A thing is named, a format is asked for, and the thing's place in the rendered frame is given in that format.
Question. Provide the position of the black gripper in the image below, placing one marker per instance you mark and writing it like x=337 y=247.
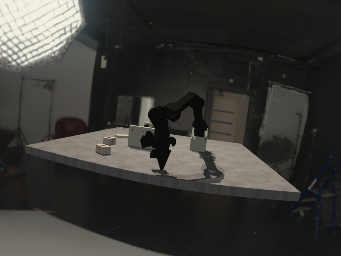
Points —
x=162 y=152

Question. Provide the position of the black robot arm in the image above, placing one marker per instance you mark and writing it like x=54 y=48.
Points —
x=172 y=111

